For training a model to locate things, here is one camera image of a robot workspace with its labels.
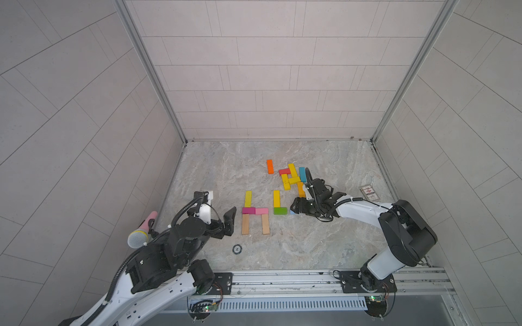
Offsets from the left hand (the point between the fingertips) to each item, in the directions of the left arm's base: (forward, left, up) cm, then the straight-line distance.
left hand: (229, 207), depth 65 cm
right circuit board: (-24, -50, -23) cm, 60 cm away
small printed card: (+18, -60, -21) cm, 66 cm away
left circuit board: (-25, +9, -22) cm, 35 cm away
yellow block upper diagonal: (+32, -25, -22) cm, 46 cm away
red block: (+31, -21, -23) cm, 44 cm away
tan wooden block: (+3, -3, -23) cm, 23 cm away
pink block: (+9, -9, -22) cm, 26 cm away
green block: (+10, -18, -23) cm, 31 cm away
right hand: (+11, -25, -23) cm, 35 cm away
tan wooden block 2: (+4, -12, -22) cm, 26 cm away
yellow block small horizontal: (+25, -25, -22) cm, 42 cm away
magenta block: (+10, -4, -23) cm, 25 cm away
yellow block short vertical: (+24, -21, -22) cm, 39 cm away
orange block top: (+35, -13, -23) cm, 44 cm away
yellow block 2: (+16, -17, -23) cm, 32 cm away
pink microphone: (-10, +24, +1) cm, 26 cm away
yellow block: (+15, -4, -22) cm, 27 cm away
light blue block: (+7, -23, -19) cm, 31 cm away
